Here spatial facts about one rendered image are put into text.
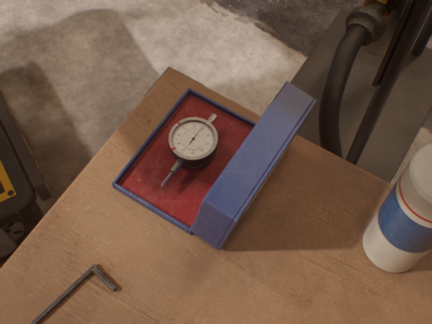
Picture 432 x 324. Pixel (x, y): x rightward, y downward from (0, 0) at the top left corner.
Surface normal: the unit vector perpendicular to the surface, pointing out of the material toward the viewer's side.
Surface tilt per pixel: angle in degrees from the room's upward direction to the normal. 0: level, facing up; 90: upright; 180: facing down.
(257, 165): 9
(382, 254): 90
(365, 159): 0
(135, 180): 0
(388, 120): 0
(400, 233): 90
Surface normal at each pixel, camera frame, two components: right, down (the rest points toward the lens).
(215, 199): 0.14, -0.38
